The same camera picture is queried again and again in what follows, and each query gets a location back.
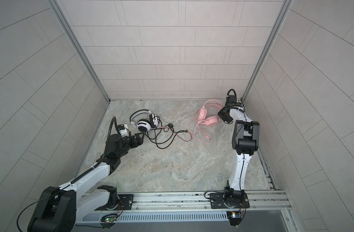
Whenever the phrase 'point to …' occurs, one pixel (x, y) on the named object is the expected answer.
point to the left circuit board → (109, 218)
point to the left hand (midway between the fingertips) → (144, 132)
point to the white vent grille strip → (159, 216)
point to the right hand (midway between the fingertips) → (220, 113)
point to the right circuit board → (234, 217)
